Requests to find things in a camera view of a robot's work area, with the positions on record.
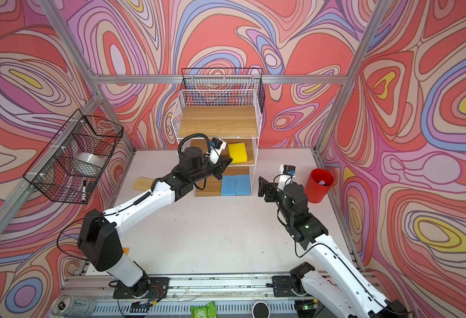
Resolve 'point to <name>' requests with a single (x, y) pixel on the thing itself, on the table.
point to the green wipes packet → (208, 311)
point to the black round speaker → (260, 309)
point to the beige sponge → (143, 184)
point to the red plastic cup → (318, 184)
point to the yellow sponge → (237, 152)
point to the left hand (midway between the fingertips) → (233, 158)
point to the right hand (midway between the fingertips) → (270, 182)
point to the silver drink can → (70, 306)
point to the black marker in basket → (84, 191)
